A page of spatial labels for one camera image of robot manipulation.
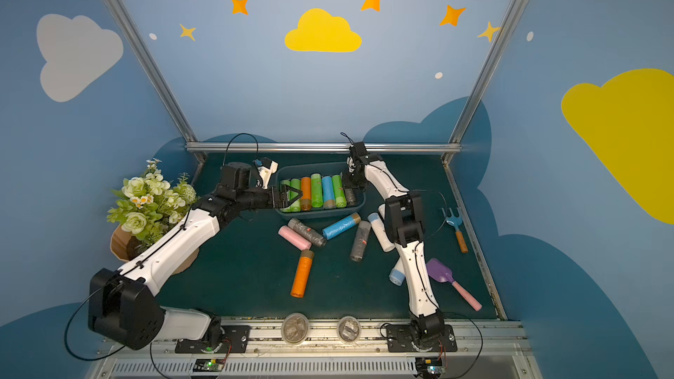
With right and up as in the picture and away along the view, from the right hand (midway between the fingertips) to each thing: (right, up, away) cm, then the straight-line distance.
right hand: (352, 181), depth 107 cm
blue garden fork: (+40, -15, -8) cm, 43 cm away
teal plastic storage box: (+2, -11, -8) cm, 13 cm away
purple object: (+30, -31, -22) cm, 48 cm away
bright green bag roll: (-5, -7, -5) cm, 10 cm away
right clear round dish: (-3, -41, -35) cm, 54 cm away
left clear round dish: (-18, -41, -35) cm, 57 cm away
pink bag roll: (-20, -21, -15) cm, 33 cm away
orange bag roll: (-18, -32, -23) cm, 43 cm away
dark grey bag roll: (-16, -19, -14) cm, 29 cm away
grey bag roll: (-1, -6, -3) cm, 7 cm away
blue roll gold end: (-5, -17, -11) cm, 21 cm away
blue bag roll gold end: (-9, -8, -6) cm, 13 cm away
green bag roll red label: (-14, -4, -3) cm, 15 cm away
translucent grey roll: (+2, -21, -16) cm, 26 cm away
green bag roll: (-27, -1, +2) cm, 27 cm away
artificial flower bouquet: (-58, -7, -37) cm, 69 cm away
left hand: (-19, -3, -28) cm, 34 cm away
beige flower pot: (-71, -20, -28) cm, 79 cm away
